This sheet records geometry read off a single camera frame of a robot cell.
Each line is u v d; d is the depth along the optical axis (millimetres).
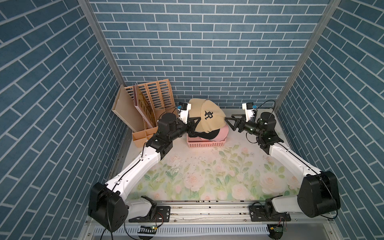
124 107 908
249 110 692
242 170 889
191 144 945
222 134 954
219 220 733
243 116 700
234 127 707
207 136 958
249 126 704
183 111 626
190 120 646
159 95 1092
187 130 649
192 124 632
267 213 680
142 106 899
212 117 722
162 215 733
